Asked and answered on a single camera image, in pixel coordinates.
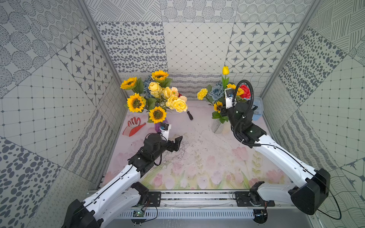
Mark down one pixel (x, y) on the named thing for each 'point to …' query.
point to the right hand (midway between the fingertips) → (226, 99)
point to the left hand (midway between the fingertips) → (178, 135)
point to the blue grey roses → (217, 91)
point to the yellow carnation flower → (202, 93)
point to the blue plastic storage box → (257, 113)
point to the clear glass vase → (216, 126)
